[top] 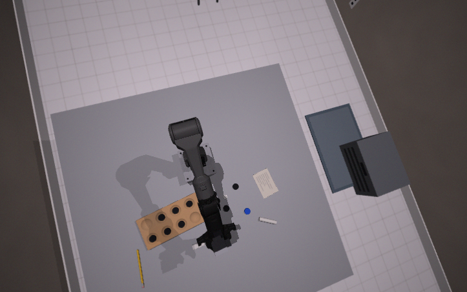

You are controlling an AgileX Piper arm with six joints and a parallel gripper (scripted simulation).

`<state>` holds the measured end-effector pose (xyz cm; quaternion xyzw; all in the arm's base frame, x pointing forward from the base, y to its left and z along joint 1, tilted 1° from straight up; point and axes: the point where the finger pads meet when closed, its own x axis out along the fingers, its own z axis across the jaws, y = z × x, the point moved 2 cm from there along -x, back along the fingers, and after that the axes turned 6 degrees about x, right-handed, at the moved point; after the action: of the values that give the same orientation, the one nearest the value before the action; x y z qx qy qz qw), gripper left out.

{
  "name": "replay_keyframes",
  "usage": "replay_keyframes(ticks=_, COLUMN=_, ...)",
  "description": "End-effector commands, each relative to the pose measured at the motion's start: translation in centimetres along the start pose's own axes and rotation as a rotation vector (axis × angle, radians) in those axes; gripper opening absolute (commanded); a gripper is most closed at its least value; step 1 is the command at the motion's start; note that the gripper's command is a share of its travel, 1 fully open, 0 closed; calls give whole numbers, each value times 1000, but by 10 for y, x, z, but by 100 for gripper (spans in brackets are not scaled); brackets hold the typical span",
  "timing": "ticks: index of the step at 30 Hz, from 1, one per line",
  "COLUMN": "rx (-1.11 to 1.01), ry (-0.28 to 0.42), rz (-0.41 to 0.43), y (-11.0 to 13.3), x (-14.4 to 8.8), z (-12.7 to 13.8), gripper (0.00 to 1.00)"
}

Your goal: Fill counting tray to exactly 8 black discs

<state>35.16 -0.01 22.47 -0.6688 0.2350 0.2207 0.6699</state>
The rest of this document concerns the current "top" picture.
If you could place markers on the tan wooden tray with round holes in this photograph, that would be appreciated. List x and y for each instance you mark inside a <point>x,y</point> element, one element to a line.
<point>150,225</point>

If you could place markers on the grey cylinder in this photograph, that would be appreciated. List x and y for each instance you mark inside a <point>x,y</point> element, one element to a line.
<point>267,220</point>

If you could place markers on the white rectangular block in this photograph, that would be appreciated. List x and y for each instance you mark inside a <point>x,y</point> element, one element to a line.
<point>195,246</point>

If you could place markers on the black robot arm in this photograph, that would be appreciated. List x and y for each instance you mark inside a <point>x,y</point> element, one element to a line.
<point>188,137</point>

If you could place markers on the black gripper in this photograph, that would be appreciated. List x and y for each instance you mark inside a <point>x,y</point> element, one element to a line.
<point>208,236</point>

